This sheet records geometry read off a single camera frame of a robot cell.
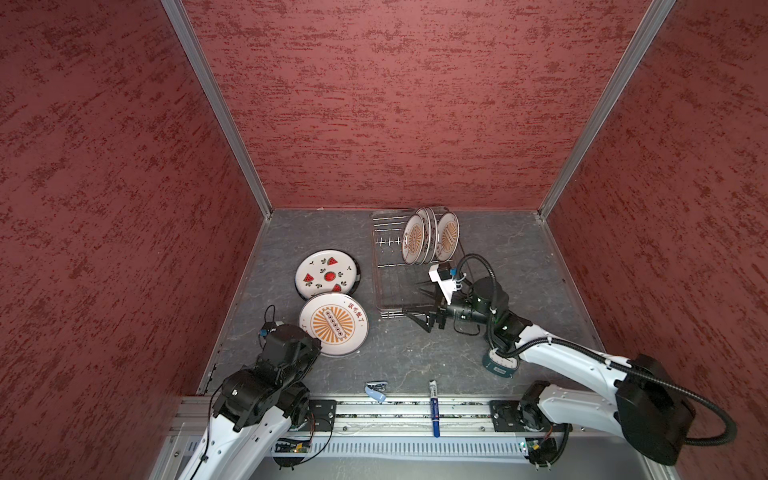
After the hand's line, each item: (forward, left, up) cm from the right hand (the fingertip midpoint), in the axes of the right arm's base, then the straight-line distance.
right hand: (407, 305), depth 72 cm
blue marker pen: (-19, -6, -19) cm, 28 cm away
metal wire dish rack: (+18, +2, -19) cm, 26 cm away
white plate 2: (+25, -9, -3) cm, 27 cm away
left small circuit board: (-26, +30, -23) cm, 46 cm away
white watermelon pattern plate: (+23, +26, -18) cm, 39 cm away
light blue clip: (-14, +9, -20) cm, 26 cm away
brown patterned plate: (+33, -5, -13) cm, 36 cm away
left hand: (-6, +22, -9) cm, 24 cm away
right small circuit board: (-29, -32, -22) cm, 48 cm away
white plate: (+2, +19, -11) cm, 22 cm away
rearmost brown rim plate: (+32, -16, -11) cm, 37 cm away
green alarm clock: (-10, -25, -17) cm, 32 cm away
